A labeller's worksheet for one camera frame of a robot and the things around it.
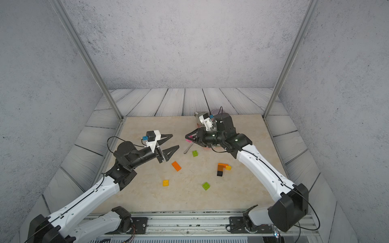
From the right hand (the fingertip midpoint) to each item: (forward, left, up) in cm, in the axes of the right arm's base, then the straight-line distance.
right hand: (187, 138), depth 67 cm
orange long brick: (+3, +10, -32) cm, 33 cm away
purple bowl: (+47, -17, -28) cm, 57 cm away
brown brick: (+2, -16, -32) cm, 36 cm away
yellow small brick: (-7, +15, -32) cm, 36 cm away
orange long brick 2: (+3, -19, -31) cm, 36 cm away
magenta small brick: (0, -1, -2) cm, 2 cm away
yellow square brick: (+2, -22, -31) cm, 38 cm away
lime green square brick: (+11, -1, -31) cm, 33 cm away
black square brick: (-2, -16, -31) cm, 35 cm away
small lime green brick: (-9, -8, -31) cm, 34 cm away
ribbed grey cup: (+40, -2, -24) cm, 47 cm away
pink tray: (+16, -9, -32) cm, 37 cm away
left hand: (-3, +5, +1) cm, 6 cm away
